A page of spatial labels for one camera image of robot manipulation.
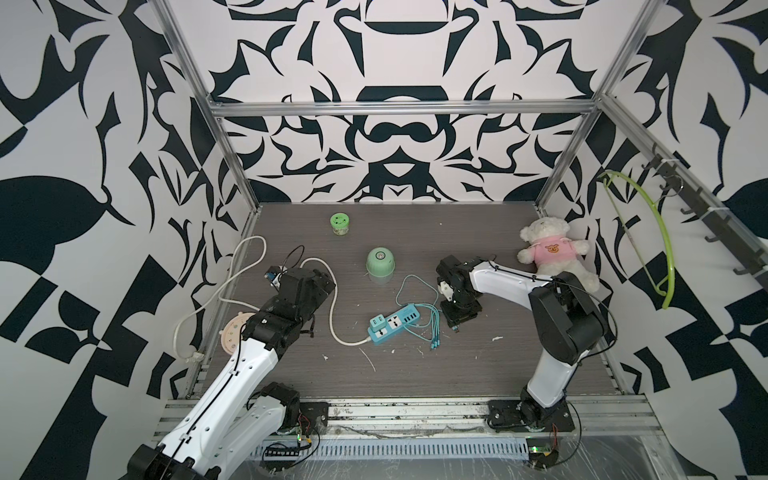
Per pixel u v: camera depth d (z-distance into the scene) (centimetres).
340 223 108
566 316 49
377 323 83
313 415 74
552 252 97
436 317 90
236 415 46
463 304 79
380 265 92
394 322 87
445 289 88
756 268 51
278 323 56
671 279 66
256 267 102
